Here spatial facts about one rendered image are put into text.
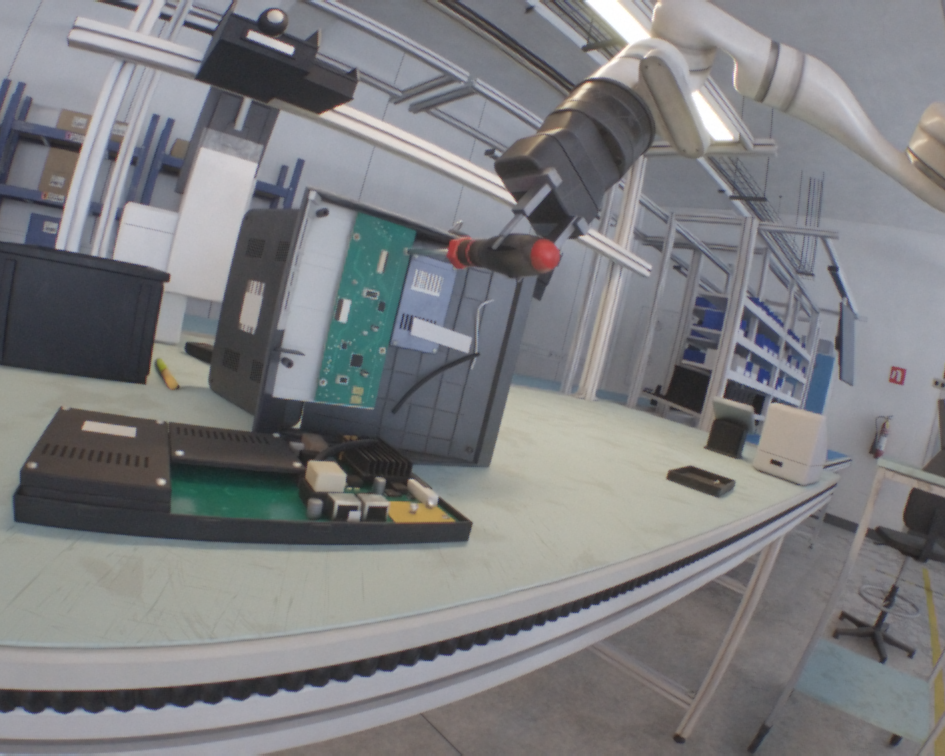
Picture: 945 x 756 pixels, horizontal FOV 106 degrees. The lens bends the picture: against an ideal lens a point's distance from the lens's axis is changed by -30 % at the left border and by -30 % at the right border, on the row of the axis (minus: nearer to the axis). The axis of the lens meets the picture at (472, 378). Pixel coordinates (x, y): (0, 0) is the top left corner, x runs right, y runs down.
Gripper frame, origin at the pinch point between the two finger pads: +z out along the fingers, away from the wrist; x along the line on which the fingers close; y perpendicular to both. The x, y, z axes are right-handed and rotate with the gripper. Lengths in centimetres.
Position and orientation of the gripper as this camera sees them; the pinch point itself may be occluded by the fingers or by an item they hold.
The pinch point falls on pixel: (506, 264)
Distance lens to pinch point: 31.7
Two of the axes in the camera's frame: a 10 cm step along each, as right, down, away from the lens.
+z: -6.0, 7.6, -2.4
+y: -5.9, -2.1, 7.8
